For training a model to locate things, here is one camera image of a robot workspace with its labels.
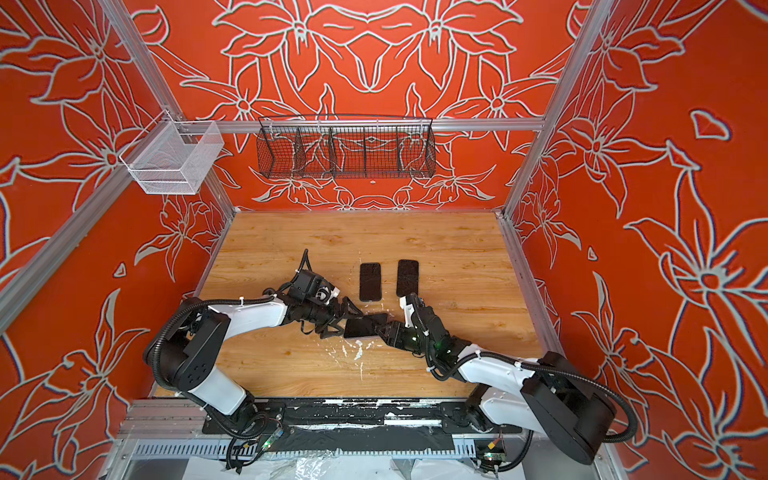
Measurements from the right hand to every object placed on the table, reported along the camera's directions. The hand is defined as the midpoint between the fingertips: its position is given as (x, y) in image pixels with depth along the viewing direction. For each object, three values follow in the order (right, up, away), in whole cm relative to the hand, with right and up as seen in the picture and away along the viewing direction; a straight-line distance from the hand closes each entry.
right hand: (373, 332), depth 80 cm
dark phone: (+11, +13, +20) cm, 26 cm away
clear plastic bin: (-64, +52, +11) cm, 83 cm away
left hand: (-5, +2, +5) cm, 7 cm away
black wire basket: (-24, +57, +18) cm, 65 cm away
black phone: (-2, +11, +17) cm, 21 cm away
